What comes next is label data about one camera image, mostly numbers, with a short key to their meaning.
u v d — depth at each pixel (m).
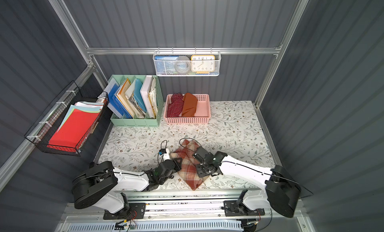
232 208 0.74
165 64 0.84
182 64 0.90
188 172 0.79
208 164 0.62
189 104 1.13
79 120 0.71
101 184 0.45
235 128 1.07
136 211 0.74
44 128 0.62
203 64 0.88
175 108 1.10
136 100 0.97
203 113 1.16
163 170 0.65
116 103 0.98
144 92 0.94
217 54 0.89
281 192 0.41
